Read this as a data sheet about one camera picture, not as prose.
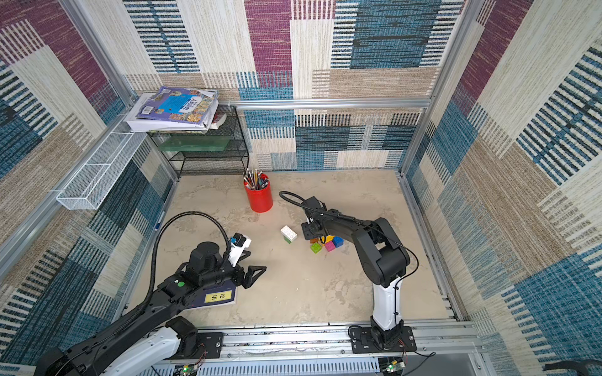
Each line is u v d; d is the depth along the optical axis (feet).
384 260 1.70
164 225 2.06
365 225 1.83
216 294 2.67
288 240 3.03
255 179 3.26
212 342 2.41
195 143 3.26
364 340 2.40
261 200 3.31
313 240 3.09
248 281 2.26
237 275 2.25
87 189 2.30
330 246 3.07
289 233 3.02
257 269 2.35
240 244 2.24
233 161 3.91
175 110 2.62
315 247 3.07
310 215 2.54
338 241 3.06
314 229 2.37
